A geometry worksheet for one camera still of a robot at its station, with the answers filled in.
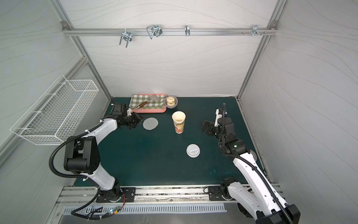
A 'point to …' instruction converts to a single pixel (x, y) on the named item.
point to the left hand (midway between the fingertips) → (144, 119)
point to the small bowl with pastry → (170, 101)
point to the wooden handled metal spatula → (153, 97)
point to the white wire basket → (44, 122)
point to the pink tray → (154, 110)
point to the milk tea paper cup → (178, 117)
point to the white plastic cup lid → (193, 150)
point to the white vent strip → (187, 207)
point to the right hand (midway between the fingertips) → (210, 121)
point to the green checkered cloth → (137, 99)
